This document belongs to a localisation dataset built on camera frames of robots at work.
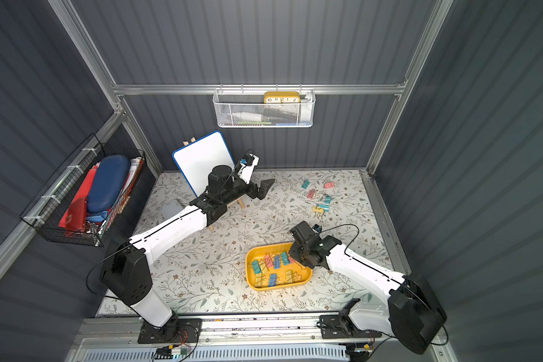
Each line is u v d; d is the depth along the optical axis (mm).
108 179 743
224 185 664
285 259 874
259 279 824
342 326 656
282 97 869
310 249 629
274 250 890
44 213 609
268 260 865
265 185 722
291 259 752
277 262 864
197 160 837
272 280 826
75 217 652
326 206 1049
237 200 694
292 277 830
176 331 697
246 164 677
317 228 775
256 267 865
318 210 1022
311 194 1107
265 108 902
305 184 1151
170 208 1049
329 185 1125
